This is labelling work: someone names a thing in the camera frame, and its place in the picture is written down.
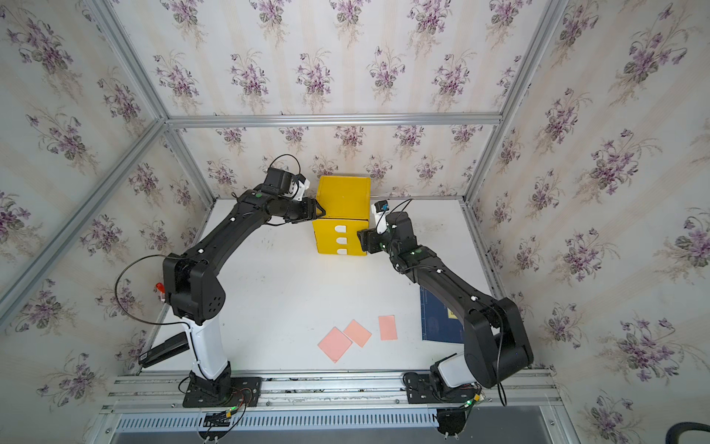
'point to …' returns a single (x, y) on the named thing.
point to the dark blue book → (436, 325)
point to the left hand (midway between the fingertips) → (321, 214)
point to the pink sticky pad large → (335, 344)
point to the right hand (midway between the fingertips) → (371, 230)
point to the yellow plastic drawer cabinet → (346, 202)
